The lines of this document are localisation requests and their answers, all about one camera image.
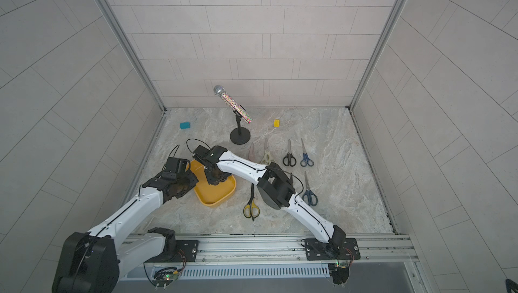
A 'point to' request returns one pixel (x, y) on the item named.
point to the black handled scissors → (289, 159)
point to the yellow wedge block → (276, 123)
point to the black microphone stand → (239, 136)
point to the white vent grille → (313, 271)
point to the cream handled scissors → (266, 158)
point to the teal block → (185, 125)
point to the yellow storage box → (211, 194)
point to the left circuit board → (164, 277)
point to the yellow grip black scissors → (251, 210)
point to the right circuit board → (341, 273)
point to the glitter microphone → (220, 90)
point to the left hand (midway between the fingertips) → (200, 177)
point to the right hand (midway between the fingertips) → (217, 180)
